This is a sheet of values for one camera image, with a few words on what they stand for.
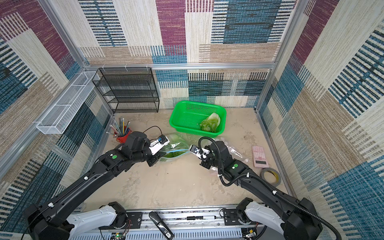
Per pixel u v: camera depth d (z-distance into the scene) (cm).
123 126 96
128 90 108
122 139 94
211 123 99
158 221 69
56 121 71
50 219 38
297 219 39
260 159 92
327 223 37
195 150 65
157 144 63
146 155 62
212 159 66
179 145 85
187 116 116
